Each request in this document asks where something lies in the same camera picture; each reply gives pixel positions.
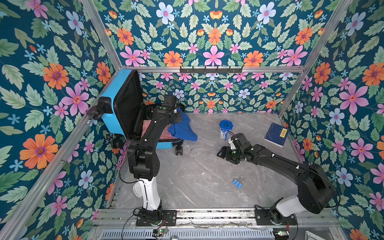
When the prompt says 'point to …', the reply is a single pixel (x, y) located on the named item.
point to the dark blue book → (277, 134)
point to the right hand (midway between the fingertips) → (219, 155)
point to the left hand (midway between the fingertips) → (178, 113)
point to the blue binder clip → (237, 183)
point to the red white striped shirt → (166, 135)
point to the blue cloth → (182, 130)
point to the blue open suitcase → (121, 107)
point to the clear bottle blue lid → (225, 126)
